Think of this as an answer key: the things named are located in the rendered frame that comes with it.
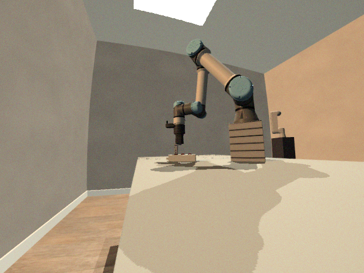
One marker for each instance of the white power strip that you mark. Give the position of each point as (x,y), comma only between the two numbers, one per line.
(181,158)

